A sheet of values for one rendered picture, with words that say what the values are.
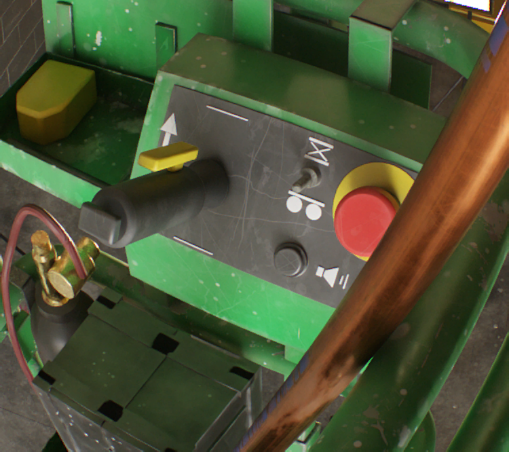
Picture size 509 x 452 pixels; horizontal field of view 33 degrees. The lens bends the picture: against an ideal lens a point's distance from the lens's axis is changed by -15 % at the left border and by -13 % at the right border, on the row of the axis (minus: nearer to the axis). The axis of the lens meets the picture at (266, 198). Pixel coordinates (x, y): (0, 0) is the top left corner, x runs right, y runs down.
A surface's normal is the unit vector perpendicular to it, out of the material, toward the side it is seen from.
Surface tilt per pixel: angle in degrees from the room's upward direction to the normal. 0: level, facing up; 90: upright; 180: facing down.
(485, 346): 0
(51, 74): 0
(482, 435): 9
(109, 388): 0
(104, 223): 58
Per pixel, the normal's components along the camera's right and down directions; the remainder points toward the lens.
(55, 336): -0.10, 0.25
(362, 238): -0.41, 0.17
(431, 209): -0.73, 0.44
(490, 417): -0.15, -0.73
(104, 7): -0.48, 0.64
